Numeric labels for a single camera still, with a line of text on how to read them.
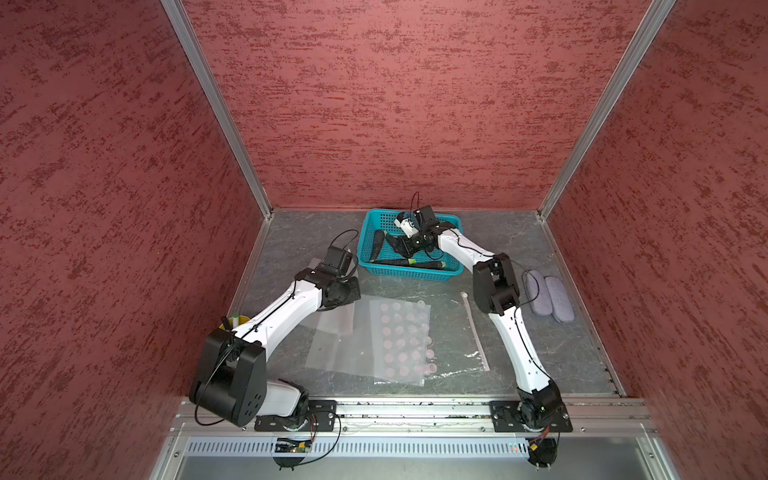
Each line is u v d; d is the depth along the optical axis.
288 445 0.72
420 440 0.71
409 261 1.03
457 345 0.87
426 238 0.85
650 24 0.73
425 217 0.90
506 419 0.74
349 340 0.87
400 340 0.88
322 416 0.74
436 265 1.01
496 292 0.67
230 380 0.42
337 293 0.67
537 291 0.95
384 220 1.10
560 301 0.92
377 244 1.06
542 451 0.70
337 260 0.68
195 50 0.77
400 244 0.98
